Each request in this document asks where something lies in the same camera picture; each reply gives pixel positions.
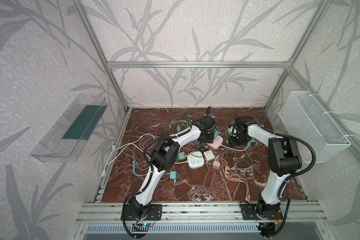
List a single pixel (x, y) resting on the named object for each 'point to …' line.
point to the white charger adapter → (209, 155)
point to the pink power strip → (217, 141)
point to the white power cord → (102, 174)
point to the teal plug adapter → (174, 175)
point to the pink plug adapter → (216, 165)
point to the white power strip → (195, 159)
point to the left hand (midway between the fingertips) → (213, 136)
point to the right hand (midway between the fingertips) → (233, 139)
